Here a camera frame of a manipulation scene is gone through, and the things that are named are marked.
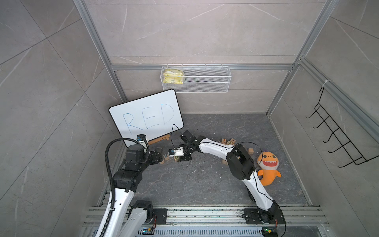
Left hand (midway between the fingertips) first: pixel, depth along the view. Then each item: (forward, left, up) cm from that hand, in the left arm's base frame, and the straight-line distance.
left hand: (156, 148), depth 73 cm
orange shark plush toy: (-3, -63, -15) cm, 65 cm away
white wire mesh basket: (+50, -27, +7) cm, 57 cm away
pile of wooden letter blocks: (+16, -45, -21) cm, 52 cm away
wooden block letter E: (+5, -2, -20) cm, 21 cm away
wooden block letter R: (+2, +1, -22) cm, 22 cm away
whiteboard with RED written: (+26, +5, -4) cm, 27 cm away
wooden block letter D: (+4, -8, -20) cm, 22 cm away
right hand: (+8, -9, -21) cm, 25 cm away
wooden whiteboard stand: (+20, -2, -18) cm, 27 cm away
